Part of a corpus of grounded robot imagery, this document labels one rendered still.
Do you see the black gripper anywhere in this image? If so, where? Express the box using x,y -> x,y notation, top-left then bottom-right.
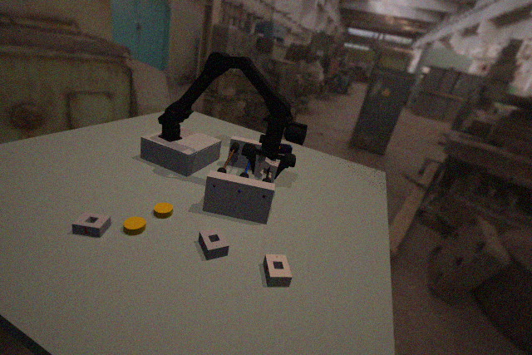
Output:
241,134 -> 296,179

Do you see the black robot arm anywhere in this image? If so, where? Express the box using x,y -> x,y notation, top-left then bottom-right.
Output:
158,52 -> 308,145

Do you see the orange short cylinder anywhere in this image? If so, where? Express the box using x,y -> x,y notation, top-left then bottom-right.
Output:
154,203 -> 173,219
123,217 -> 145,235

